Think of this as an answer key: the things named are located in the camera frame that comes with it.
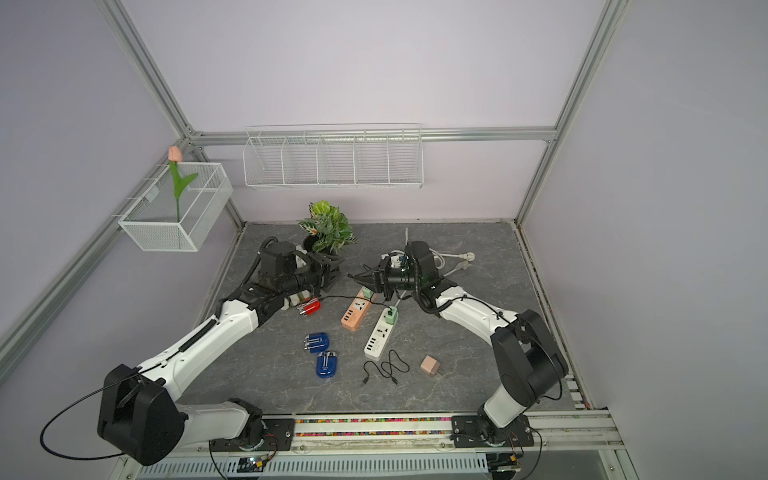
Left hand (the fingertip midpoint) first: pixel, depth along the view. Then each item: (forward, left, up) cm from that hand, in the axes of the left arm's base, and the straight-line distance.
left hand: (347, 264), depth 77 cm
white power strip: (-11, -7, -21) cm, 25 cm away
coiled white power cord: (+13, -38, -23) cm, 46 cm away
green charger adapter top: (+2, -4, -18) cm, 19 cm away
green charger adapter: (-7, -11, -17) cm, 21 cm away
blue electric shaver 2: (-18, +8, -22) cm, 30 cm away
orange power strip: (-4, 0, -22) cm, 22 cm away
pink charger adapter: (-21, -21, -22) cm, 37 cm away
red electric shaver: (+1, +15, -23) cm, 27 cm away
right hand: (-3, -1, 0) cm, 4 cm away
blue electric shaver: (-11, +12, -22) cm, 27 cm away
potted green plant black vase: (+14, +6, -1) cm, 15 cm away
